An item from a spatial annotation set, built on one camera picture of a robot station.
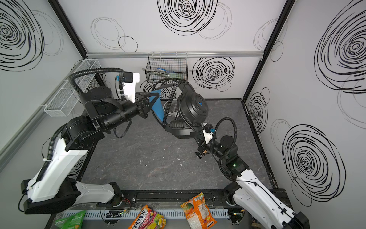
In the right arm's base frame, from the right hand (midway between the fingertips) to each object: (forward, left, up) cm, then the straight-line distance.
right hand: (191, 132), depth 68 cm
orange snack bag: (-30, -3, -24) cm, 38 cm away
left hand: (0, +12, +25) cm, 28 cm away
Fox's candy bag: (-32, +20, -24) cm, 45 cm away
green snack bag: (-34, +54, -23) cm, 68 cm away
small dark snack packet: (+1, -6, -26) cm, 27 cm away
